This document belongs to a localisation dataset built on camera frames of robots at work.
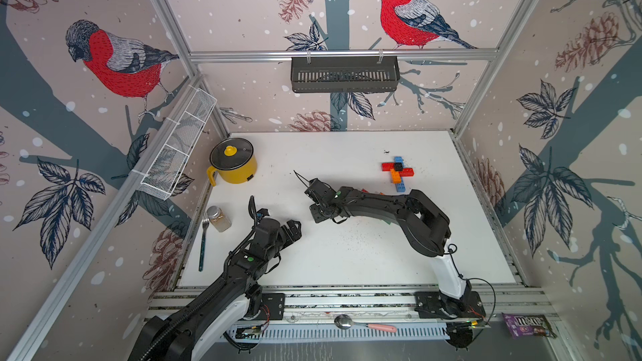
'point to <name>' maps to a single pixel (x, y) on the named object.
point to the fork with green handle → (205, 226)
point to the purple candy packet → (528, 325)
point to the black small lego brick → (398, 166)
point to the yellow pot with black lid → (233, 161)
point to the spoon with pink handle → (344, 322)
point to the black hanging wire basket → (341, 74)
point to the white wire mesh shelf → (162, 178)
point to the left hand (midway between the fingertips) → (296, 224)
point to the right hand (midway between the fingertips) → (317, 209)
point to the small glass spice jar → (218, 218)
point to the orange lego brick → (395, 176)
